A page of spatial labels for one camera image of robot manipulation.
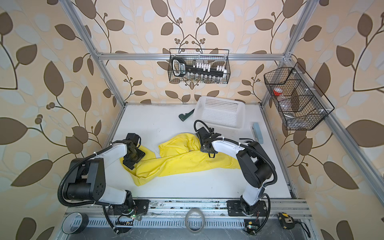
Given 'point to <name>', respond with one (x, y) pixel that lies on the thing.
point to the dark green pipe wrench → (184, 117)
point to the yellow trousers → (177, 153)
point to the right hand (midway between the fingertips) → (208, 149)
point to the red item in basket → (277, 91)
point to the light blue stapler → (257, 133)
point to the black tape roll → (74, 222)
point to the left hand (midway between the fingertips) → (140, 158)
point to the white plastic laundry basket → (221, 114)
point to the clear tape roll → (201, 213)
